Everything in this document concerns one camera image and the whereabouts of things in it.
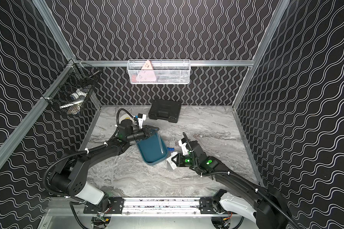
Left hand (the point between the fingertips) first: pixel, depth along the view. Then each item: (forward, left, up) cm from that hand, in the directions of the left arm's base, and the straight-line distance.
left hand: (158, 127), depth 81 cm
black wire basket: (+22, +60, +5) cm, 64 cm away
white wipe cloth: (-16, -8, -15) cm, 23 cm away
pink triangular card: (+31, +10, +14) cm, 36 cm away
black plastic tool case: (+28, 0, -15) cm, 31 cm away
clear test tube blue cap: (-3, -7, -20) cm, 21 cm away
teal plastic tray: (-5, +4, -16) cm, 18 cm away
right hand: (-15, -9, -9) cm, 19 cm away
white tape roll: (+1, +17, +7) cm, 18 cm away
